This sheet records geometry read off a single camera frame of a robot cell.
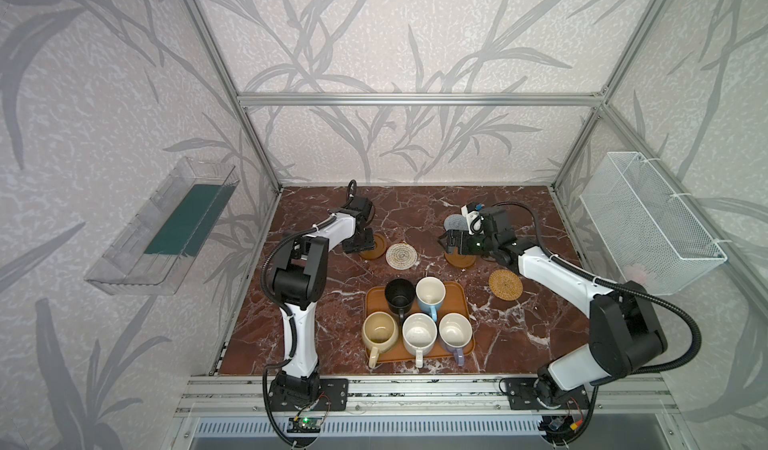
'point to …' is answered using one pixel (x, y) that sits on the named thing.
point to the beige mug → (380, 332)
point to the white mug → (419, 333)
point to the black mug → (400, 294)
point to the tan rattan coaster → (505, 284)
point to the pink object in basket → (634, 272)
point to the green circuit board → (304, 425)
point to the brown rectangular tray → (456, 301)
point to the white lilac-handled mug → (455, 333)
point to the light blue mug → (430, 294)
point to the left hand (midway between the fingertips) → (367, 236)
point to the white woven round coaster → (401, 256)
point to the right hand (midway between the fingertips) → (450, 231)
